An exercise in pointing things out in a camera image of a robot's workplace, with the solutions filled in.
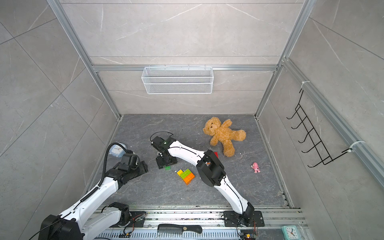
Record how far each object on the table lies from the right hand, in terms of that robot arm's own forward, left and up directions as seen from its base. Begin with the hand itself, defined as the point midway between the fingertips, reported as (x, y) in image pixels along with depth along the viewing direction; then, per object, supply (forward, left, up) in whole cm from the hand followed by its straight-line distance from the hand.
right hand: (166, 165), depth 90 cm
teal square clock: (-34, -62, -1) cm, 71 cm away
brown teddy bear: (+21, -38, +6) cm, 43 cm away
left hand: (-1, +12, +4) cm, 12 cm away
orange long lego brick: (-9, -14, +1) cm, 17 cm away
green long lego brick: (-5, -3, +7) cm, 9 cm away
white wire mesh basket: (+50, -7, +28) cm, 57 cm away
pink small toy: (-1, -55, -1) cm, 55 cm away
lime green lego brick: (-6, -12, +1) cm, 14 cm away
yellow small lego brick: (-4, -9, -1) cm, 9 cm away
